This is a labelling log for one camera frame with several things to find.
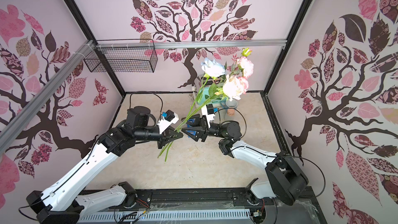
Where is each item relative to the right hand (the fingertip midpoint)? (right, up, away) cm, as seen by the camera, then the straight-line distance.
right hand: (183, 126), depth 59 cm
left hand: (-2, -5, +5) cm, 8 cm away
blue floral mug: (+28, +10, +43) cm, 52 cm away
